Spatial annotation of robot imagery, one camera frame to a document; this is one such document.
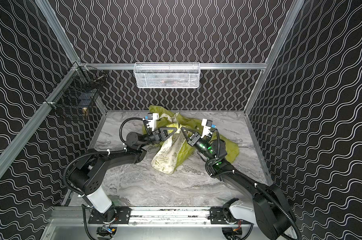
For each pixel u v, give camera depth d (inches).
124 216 30.0
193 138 25.1
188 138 26.4
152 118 26.7
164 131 27.1
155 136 26.2
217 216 29.5
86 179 18.5
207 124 26.1
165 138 27.2
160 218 29.4
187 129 27.3
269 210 16.2
